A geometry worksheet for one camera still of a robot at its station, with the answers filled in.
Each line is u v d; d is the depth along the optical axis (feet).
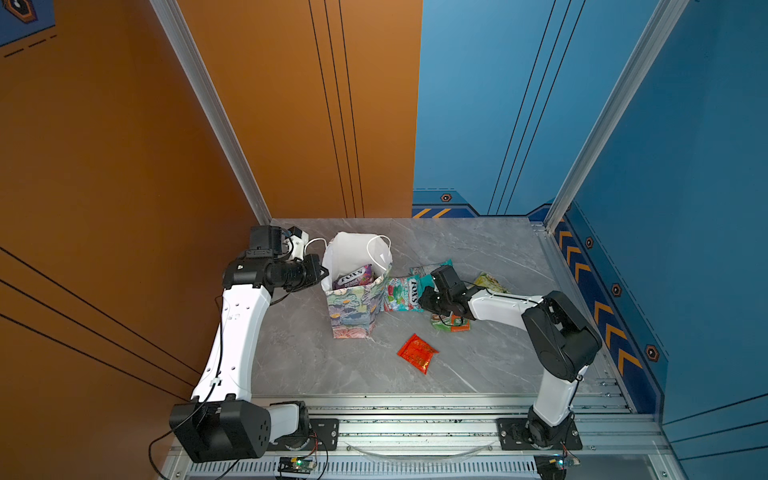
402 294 3.13
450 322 3.02
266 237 1.87
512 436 2.38
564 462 2.29
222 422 1.25
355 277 2.98
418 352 2.82
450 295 2.43
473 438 2.43
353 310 2.54
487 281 3.26
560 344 1.59
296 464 2.32
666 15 2.29
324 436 2.41
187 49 2.44
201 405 1.24
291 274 2.02
